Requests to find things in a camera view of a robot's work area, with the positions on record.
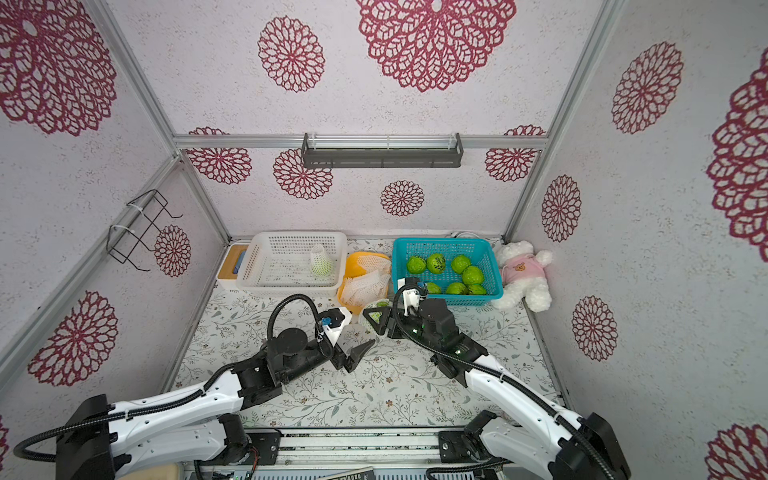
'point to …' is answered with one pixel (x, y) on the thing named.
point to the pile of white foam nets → (370, 286)
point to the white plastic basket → (278, 264)
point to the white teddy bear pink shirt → (522, 272)
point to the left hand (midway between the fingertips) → (361, 329)
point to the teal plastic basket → (480, 251)
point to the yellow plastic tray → (353, 268)
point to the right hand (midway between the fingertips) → (370, 312)
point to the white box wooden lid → (227, 271)
